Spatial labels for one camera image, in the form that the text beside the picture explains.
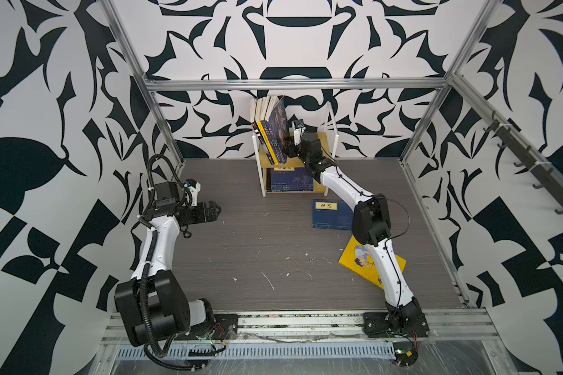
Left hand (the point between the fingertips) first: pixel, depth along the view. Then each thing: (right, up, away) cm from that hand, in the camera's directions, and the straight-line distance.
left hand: (206, 207), depth 84 cm
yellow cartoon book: (+22, +23, -2) cm, 32 cm away
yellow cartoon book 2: (+55, -19, +4) cm, 59 cm away
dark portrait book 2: (+26, +31, +1) cm, 40 cm away
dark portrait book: (+24, +23, -1) cm, 33 cm away
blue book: (+28, +15, +21) cm, 38 cm away
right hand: (+30, +29, +12) cm, 44 cm away
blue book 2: (+30, +10, +19) cm, 37 cm away
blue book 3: (+48, -4, +15) cm, 51 cm away
